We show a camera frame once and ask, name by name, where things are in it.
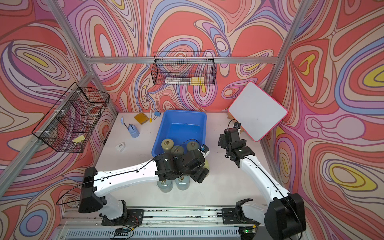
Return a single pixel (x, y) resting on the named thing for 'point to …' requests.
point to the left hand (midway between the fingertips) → (204, 168)
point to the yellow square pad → (141, 118)
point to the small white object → (121, 147)
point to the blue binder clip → (157, 113)
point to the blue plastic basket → (182, 127)
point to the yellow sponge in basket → (79, 139)
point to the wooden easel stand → (230, 116)
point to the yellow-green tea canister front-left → (167, 145)
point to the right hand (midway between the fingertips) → (231, 142)
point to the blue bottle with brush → (132, 129)
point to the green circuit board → (122, 231)
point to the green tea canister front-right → (192, 145)
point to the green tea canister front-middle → (177, 150)
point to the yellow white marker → (150, 118)
